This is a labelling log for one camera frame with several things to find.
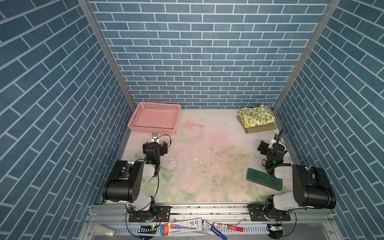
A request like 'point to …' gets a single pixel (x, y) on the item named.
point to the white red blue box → (181, 226)
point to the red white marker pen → (224, 225)
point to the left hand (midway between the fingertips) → (156, 141)
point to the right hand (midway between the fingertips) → (269, 140)
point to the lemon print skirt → (256, 115)
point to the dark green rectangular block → (264, 179)
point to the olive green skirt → (269, 126)
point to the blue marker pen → (214, 229)
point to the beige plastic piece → (102, 229)
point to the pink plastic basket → (156, 118)
